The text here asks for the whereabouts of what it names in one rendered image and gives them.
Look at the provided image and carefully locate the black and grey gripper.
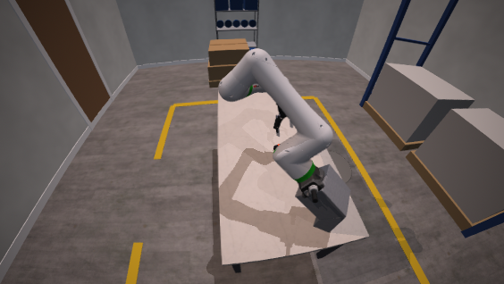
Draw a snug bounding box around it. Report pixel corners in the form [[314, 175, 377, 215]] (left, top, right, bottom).
[[273, 106, 293, 137]]

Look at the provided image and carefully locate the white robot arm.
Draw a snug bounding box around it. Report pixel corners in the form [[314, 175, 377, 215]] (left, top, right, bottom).
[[218, 48, 333, 203]]

